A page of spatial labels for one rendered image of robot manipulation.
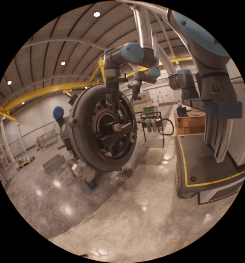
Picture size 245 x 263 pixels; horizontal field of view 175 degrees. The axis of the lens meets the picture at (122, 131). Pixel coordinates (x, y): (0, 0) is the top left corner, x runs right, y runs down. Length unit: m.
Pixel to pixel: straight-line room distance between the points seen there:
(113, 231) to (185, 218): 0.53
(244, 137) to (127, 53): 0.74
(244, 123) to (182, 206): 0.70
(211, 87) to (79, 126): 0.60
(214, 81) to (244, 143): 0.44
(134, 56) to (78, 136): 0.44
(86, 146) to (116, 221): 0.64
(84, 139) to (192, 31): 0.54
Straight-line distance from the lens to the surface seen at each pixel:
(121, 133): 0.63
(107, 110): 0.75
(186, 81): 0.79
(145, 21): 0.61
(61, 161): 2.08
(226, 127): 0.59
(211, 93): 0.35
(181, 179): 0.52
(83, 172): 0.50
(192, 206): 0.82
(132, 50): 0.35
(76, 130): 0.44
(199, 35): 0.22
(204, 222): 0.85
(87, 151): 0.45
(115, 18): 8.71
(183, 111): 1.37
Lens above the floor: 0.73
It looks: 16 degrees down
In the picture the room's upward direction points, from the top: 15 degrees counter-clockwise
